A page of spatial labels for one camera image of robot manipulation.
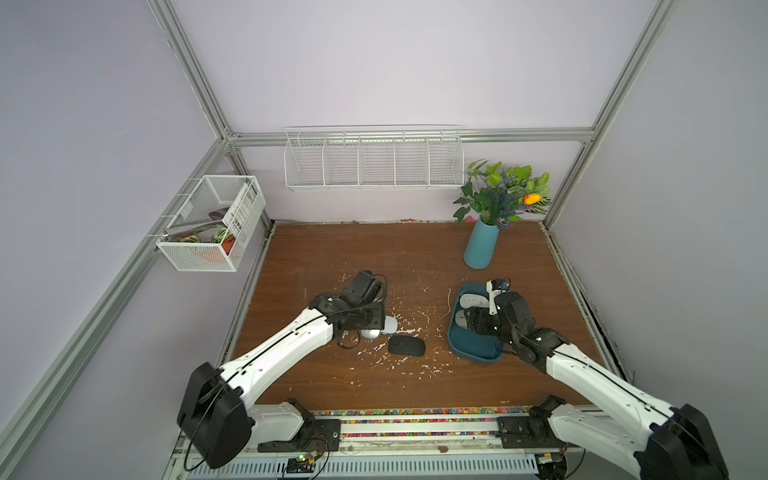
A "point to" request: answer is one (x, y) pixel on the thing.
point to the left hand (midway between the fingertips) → (374, 321)
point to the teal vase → (481, 245)
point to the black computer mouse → (407, 345)
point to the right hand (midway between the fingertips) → (474, 309)
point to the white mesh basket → (213, 228)
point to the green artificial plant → (499, 194)
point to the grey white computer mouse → (460, 318)
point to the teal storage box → (480, 348)
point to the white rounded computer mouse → (473, 300)
